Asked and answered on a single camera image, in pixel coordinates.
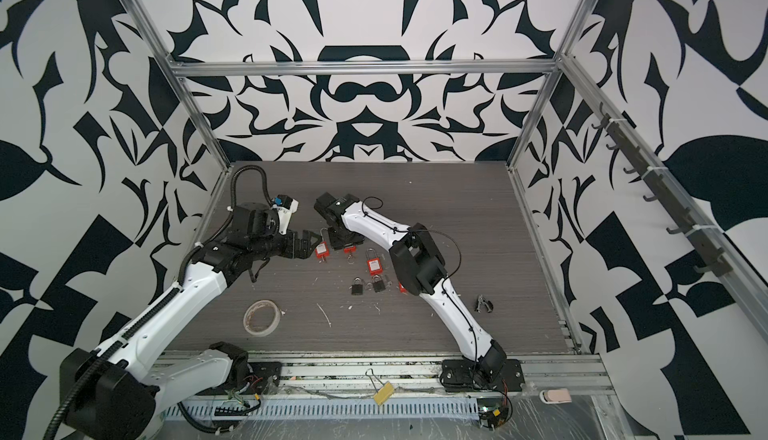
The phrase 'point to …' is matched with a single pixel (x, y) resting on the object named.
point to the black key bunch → (488, 304)
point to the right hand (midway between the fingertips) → (344, 241)
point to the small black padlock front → (378, 283)
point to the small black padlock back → (357, 287)
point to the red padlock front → (402, 289)
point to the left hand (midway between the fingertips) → (307, 230)
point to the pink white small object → (554, 396)
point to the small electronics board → (494, 411)
